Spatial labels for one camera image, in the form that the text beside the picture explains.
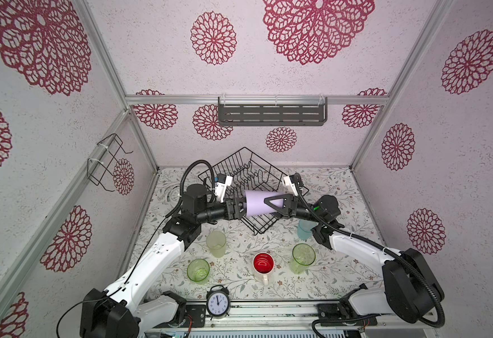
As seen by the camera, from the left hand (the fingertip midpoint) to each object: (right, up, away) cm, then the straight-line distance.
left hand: (249, 206), depth 70 cm
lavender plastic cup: (+2, +1, -6) cm, 7 cm away
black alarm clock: (-11, -34, +4) cm, 36 cm away
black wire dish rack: (+3, +5, +39) cm, 39 cm away
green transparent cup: (-20, -27, +13) cm, 36 cm away
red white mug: (+6, -24, +15) cm, 29 cm away
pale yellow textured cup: (-14, -17, +20) cm, 30 cm away
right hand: (+5, +1, -4) cm, 7 cm away
